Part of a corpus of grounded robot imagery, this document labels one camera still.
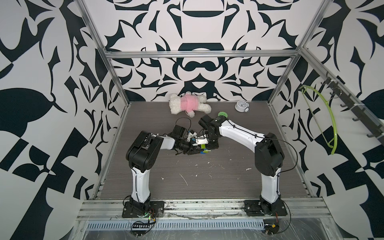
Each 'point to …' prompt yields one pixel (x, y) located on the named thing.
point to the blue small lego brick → (202, 152)
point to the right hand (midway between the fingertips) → (208, 140)
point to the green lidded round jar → (222, 113)
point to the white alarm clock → (242, 106)
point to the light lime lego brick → (203, 146)
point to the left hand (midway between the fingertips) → (200, 149)
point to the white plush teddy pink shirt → (190, 103)
